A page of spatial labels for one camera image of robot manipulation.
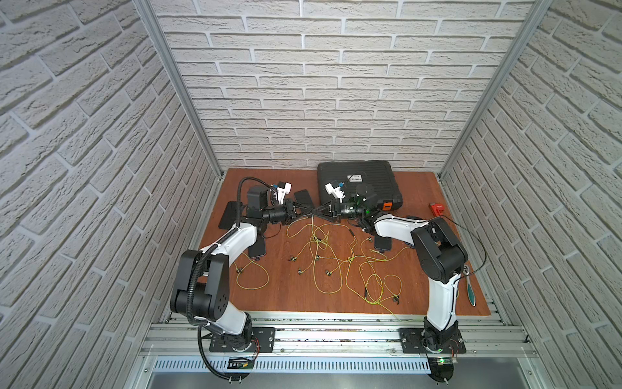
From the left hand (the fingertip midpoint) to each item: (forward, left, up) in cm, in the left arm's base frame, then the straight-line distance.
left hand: (313, 207), depth 81 cm
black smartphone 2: (+22, +5, -21) cm, 31 cm away
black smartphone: (-5, +22, -21) cm, 30 cm away
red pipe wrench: (+14, -56, -19) cm, 61 cm away
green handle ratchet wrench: (-23, -56, -19) cm, 63 cm away
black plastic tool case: (+31, -31, -15) cm, 47 cm away
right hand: (-1, -1, -2) cm, 3 cm away
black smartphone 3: (-3, -28, -20) cm, 34 cm away
